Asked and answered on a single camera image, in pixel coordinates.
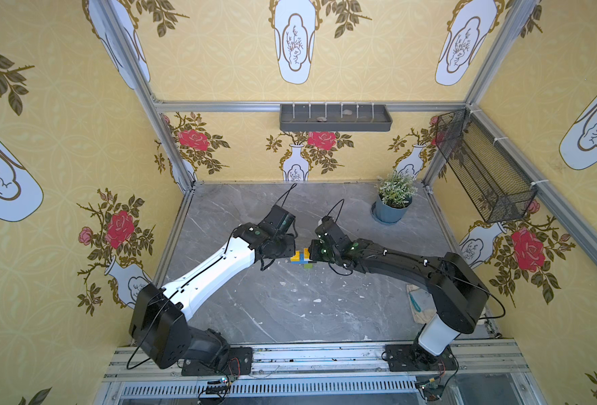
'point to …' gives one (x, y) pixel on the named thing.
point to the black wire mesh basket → (497, 188)
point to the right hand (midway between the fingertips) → (309, 259)
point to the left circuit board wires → (220, 386)
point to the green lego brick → (309, 266)
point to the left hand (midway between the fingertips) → (293, 248)
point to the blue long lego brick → (301, 261)
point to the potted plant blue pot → (395, 191)
